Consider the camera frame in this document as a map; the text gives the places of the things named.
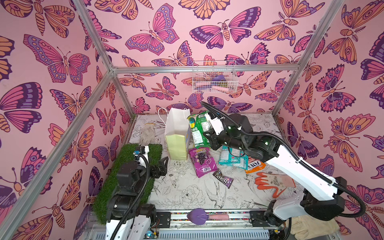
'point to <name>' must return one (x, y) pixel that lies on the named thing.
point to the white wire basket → (203, 72)
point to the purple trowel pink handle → (199, 216)
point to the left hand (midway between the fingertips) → (159, 156)
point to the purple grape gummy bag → (203, 163)
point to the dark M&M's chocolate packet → (226, 181)
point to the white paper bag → (177, 121)
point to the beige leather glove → (304, 227)
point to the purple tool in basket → (219, 78)
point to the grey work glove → (147, 134)
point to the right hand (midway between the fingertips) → (204, 130)
